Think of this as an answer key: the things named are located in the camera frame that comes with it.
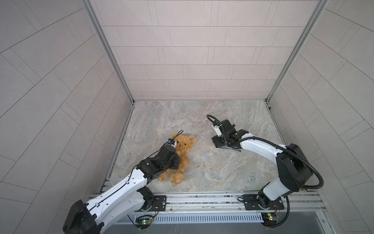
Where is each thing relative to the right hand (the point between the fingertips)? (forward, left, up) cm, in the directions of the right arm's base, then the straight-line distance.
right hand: (215, 139), depth 90 cm
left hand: (-12, +21, +3) cm, 24 cm away
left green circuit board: (-39, +39, -3) cm, 55 cm away
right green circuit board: (-41, -20, -6) cm, 46 cm away
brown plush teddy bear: (-8, +19, +10) cm, 23 cm away
